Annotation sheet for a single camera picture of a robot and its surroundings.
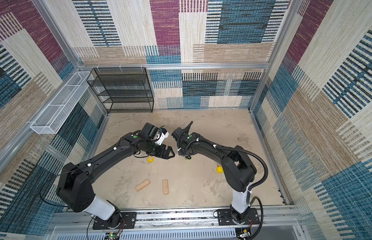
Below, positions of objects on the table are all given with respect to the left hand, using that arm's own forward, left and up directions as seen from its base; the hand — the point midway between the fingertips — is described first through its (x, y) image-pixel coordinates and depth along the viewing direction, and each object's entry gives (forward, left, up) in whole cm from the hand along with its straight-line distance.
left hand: (169, 152), depth 82 cm
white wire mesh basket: (+8, +52, +19) cm, 56 cm away
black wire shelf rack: (+50, +36, +4) cm, 62 cm away
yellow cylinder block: (-5, -29, -13) cm, 32 cm away
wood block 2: (-11, +3, -14) cm, 18 cm away
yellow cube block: (+2, +13, -12) cm, 17 cm away
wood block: (-12, +16, -15) cm, 25 cm away
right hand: (+4, -10, -7) cm, 13 cm away
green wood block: (-6, -10, +3) cm, 12 cm away
